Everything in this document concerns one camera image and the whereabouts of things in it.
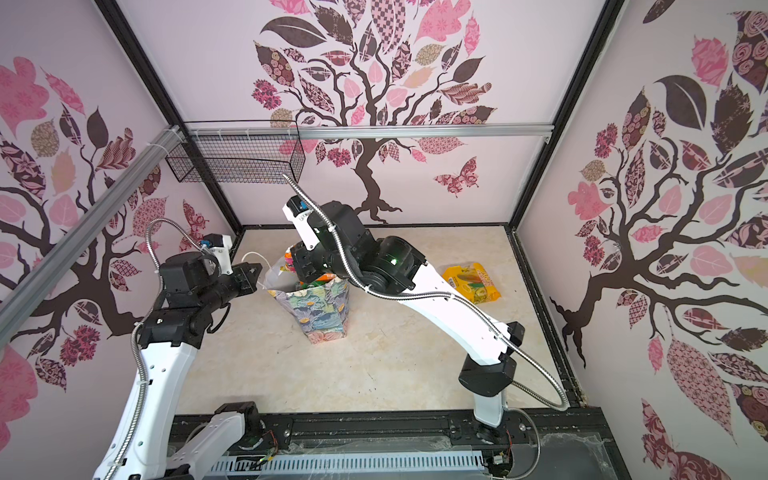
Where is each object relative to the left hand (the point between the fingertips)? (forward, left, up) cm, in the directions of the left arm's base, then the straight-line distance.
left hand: (262, 270), depth 71 cm
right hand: (-5, -12, +15) cm, 19 cm away
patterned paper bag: (-4, -13, -12) cm, 18 cm away
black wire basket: (+66, +32, -12) cm, 74 cm away
